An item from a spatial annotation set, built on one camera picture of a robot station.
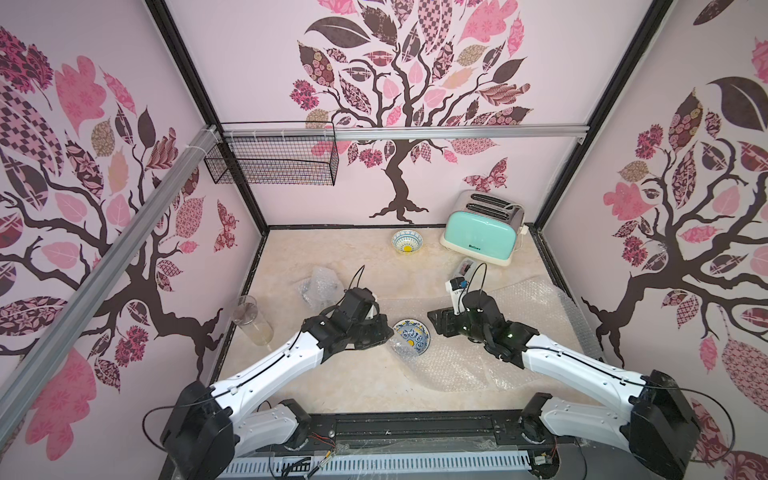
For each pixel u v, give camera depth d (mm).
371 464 697
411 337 897
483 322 613
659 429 397
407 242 1138
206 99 819
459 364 850
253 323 796
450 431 746
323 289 923
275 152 945
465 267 1027
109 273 533
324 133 900
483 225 984
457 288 713
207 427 383
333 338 550
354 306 598
